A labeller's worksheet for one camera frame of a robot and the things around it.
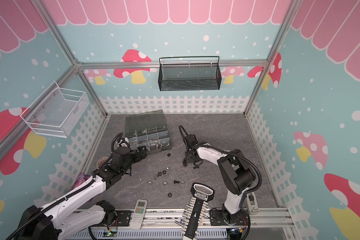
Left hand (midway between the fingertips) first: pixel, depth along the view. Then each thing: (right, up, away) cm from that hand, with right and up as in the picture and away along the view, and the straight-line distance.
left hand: (140, 151), depth 84 cm
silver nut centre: (+14, -19, +1) cm, 23 cm away
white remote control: (+2, -30, -9) cm, 31 cm away
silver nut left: (+5, -18, +1) cm, 19 cm away
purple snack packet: (-34, -16, +1) cm, 38 cm away
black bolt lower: (+20, -18, +2) cm, 26 cm away
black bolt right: (+32, -11, +8) cm, 34 cm away
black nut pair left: (+13, -13, +6) cm, 19 cm away
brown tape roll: (-28, -8, +10) cm, 30 cm away
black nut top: (+15, -4, +13) cm, 20 cm away
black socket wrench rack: (+31, -29, -8) cm, 43 cm away
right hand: (+29, -6, +11) cm, 31 cm away
